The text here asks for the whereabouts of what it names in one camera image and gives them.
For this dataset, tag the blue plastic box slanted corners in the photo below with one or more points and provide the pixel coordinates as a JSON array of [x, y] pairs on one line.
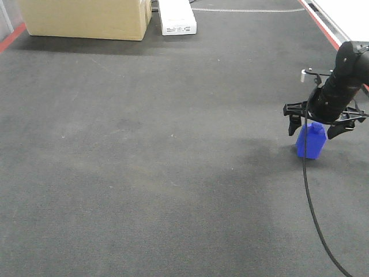
[[312, 144]]

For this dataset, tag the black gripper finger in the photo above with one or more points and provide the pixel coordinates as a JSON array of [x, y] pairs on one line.
[[338, 130], [294, 124]]

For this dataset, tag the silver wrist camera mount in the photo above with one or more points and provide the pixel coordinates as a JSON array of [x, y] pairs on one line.
[[305, 75]]

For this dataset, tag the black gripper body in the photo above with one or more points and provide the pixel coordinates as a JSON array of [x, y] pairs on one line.
[[331, 109]]

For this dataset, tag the long white carton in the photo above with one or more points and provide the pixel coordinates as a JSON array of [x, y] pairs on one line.
[[178, 20]]

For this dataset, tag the conveyor with dark grey belt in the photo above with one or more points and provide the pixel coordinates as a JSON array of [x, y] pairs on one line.
[[144, 144]]

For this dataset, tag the large brown cardboard box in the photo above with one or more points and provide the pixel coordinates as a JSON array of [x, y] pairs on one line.
[[86, 17]]

